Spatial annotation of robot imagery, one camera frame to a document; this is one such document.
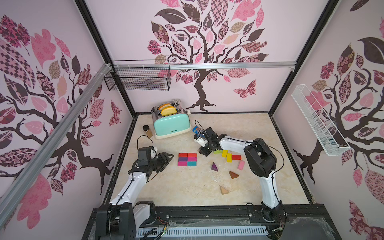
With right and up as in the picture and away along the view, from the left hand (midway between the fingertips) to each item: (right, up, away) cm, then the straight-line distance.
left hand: (171, 161), depth 85 cm
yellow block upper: (+33, +2, +11) cm, 35 cm away
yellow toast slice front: (-4, +31, +11) cm, 33 cm away
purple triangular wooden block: (+25, -5, +4) cm, 26 cm away
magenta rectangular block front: (+5, -3, +8) cm, 10 cm away
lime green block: (+29, +4, +11) cm, 31 cm away
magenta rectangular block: (+12, -1, +10) cm, 15 cm away
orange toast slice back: (-7, +35, +14) cm, 38 cm away
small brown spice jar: (-19, +16, +17) cm, 30 cm away
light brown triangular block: (+30, -16, -4) cm, 34 cm away
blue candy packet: (+14, +18, +22) cm, 32 cm away
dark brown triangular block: (+36, -8, +1) cm, 37 cm away
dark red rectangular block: (+6, +2, +10) cm, 12 cm away
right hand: (+19, +4, +13) cm, 23 cm away
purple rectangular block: (+6, -1, +10) cm, 11 cm away
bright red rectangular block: (+12, +2, +10) cm, 16 cm away
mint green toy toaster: (-2, +25, +9) cm, 26 cm away
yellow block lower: (+36, -1, +9) cm, 37 cm away
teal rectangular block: (+12, -3, +8) cm, 14 cm away
